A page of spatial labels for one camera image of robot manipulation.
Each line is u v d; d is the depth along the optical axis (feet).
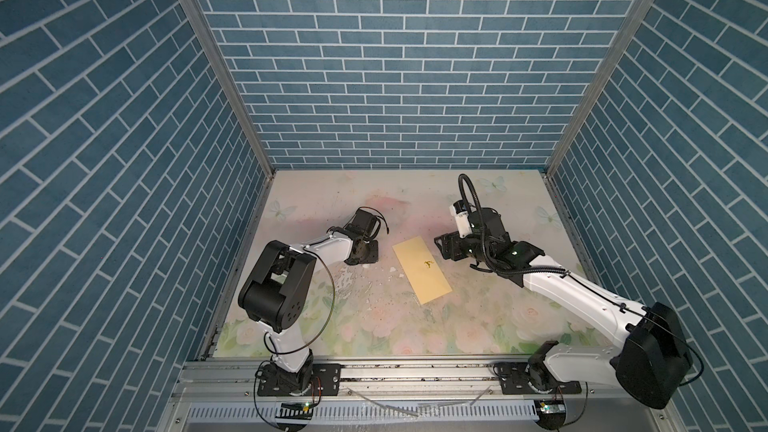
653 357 1.31
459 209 2.37
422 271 3.13
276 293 1.56
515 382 2.39
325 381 2.43
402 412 2.30
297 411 2.37
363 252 2.79
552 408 2.42
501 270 1.89
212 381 2.47
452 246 2.36
